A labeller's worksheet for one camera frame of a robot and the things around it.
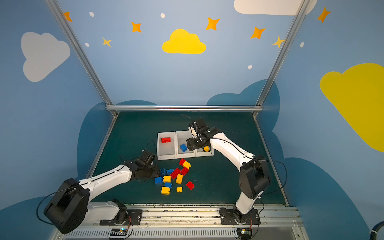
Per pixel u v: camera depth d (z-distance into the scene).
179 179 0.88
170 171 0.88
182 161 0.93
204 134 0.62
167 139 1.02
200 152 0.93
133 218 0.75
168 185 0.84
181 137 1.04
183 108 1.37
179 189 0.83
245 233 0.73
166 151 1.00
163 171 0.88
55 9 0.69
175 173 0.88
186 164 0.91
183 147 0.99
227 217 0.75
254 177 0.45
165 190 0.81
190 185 0.85
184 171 0.90
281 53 0.86
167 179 0.85
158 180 0.84
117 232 0.73
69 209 0.41
